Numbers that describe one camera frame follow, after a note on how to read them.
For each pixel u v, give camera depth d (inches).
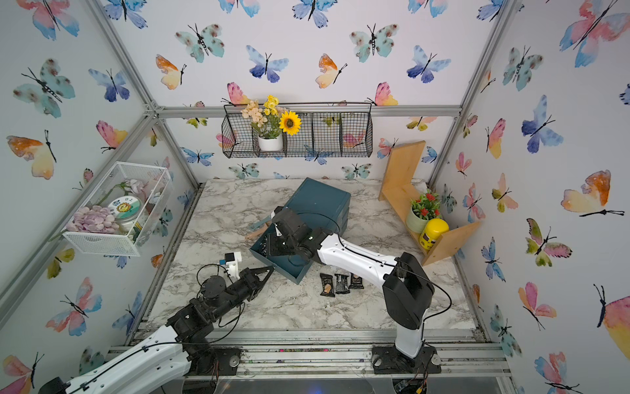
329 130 38.7
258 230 40.9
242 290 26.3
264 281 28.0
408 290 17.7
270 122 34.1
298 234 24.2
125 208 25.8
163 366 22.6
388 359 29.0
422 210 34.1
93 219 23.4
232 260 28.0
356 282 34.9
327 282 34.8
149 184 31.2
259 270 29.1
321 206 32.7
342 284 34.7
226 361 29.1
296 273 27.9
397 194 42.4
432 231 33.0
